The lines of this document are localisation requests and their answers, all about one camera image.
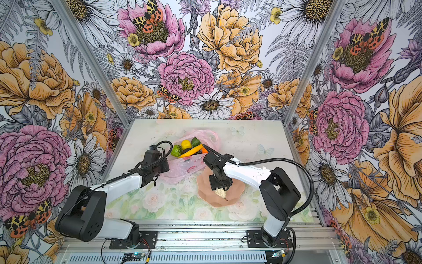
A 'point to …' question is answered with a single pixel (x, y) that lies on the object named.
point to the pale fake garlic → (221, 192)
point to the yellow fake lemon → (186, 144)
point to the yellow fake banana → (190, 152)
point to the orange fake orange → (204, 150)
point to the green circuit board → (133, 256)
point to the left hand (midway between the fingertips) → (165, 166)
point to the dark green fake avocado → (195, 142)
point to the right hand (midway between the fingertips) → (220, 191)
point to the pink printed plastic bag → (184, 169)
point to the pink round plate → (233, 193)
